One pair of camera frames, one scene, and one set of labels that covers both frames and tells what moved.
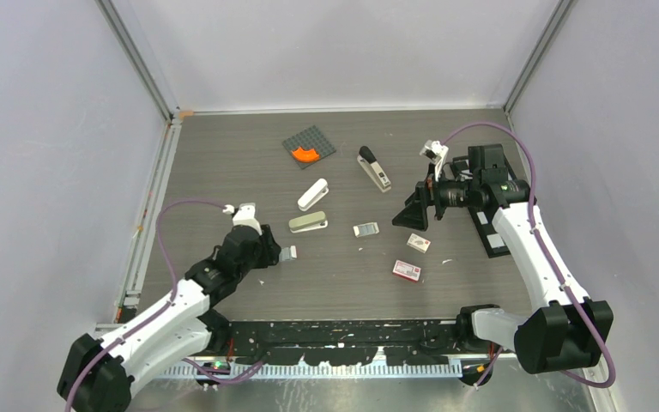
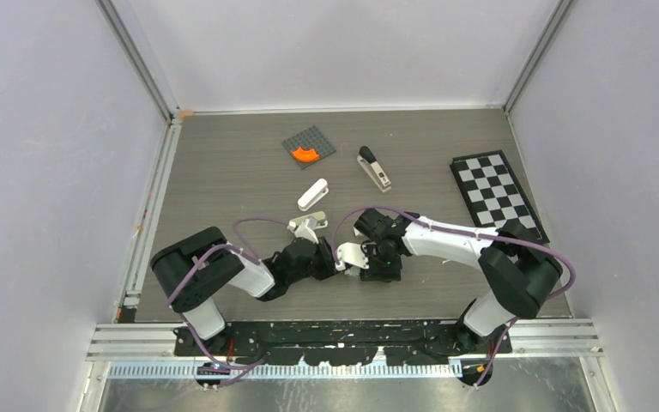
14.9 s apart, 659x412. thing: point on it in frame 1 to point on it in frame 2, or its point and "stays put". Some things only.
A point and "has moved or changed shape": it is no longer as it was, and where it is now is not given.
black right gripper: (414, 215) to (375, 273)
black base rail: (347, 342) stays put
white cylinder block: (313, 194) stays put
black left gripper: (269, 248) to (326, 253)
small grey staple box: (287, 253) has moved or changed shape
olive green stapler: (314, 221) stays put
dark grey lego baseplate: (307, 140) stays put
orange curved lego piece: (307, 156) stays put
